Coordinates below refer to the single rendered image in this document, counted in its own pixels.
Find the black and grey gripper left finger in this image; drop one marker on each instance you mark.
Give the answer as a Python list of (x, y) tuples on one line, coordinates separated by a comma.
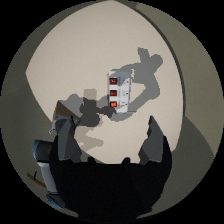
[(65, 151)]

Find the grey power strip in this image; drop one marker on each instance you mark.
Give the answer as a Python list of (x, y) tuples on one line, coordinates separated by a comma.
[(119, 92)]

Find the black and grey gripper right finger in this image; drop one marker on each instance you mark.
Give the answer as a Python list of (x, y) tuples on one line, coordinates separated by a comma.
[(155, 153)]

